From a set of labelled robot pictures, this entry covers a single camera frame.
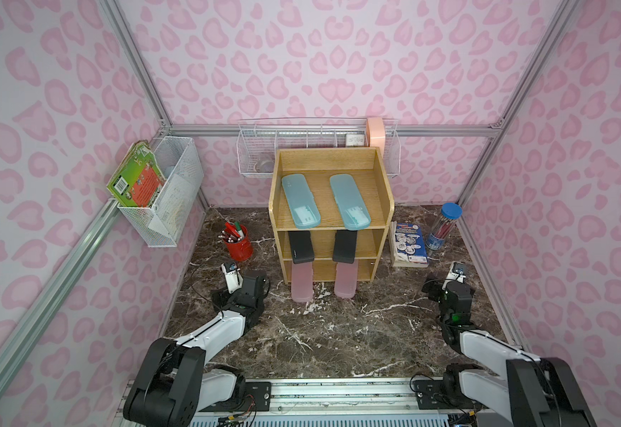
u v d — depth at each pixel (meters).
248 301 0.69
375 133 0.82
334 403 0.73
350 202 0.76
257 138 0.96
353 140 0.92
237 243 0.95
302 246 0.84
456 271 0.75
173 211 0.82
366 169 0.86
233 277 0.77
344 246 0.84
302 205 0.75
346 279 0.92
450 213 0.92
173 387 0.41
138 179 0.72
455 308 0.67
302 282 0.93
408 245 1.03
